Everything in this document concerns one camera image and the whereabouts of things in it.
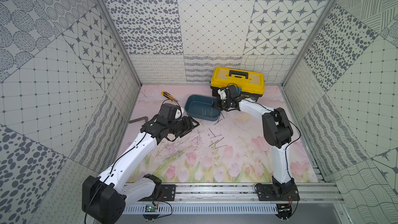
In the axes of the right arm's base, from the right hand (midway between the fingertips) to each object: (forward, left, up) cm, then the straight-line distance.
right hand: (212, 106), depth 98 cm
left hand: (-20, +9, +14) cm, 26 cm away
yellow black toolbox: (+13, -24, +9) cm, 29 cm away
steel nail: (+1, +7, -7) cm, 9 cm away
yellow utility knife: (+14, +32, -5) cm, 36 cm away
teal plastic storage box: (+6, +13, -7) cm, 16 cm away
